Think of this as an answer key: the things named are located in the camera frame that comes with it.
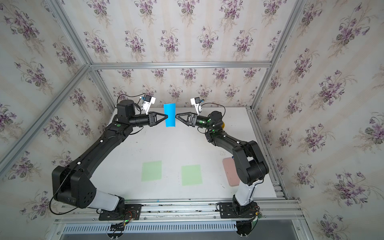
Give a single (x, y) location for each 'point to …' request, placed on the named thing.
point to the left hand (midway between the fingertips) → (167, 118)
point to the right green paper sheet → (191, 175)
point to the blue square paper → (170, 110)
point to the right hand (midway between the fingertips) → (178, 119)
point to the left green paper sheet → (151, 171)
